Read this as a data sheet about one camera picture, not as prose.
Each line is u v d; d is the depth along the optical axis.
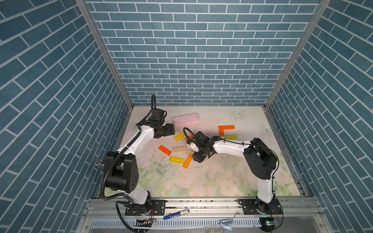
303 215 0.75
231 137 1.02
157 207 0.74
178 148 0.96
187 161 0.90
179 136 0.99
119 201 0.64
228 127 1.07
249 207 0.73
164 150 0.96
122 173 0.44
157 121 0.69
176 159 0.90
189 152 0.93
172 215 0.71
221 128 1.05
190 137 0.83
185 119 1.12
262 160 0.51
